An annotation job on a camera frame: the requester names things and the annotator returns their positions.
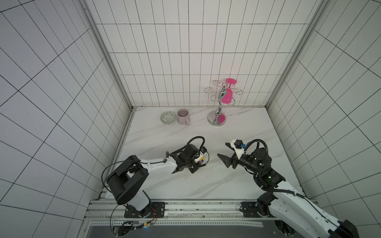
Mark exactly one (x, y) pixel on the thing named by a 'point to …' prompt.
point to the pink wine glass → (228, 95)
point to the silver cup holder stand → (216, 118)
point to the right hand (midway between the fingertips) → (223, 145)
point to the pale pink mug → (183, 116)
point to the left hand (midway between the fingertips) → (194, 164)
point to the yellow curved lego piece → (202, 158)
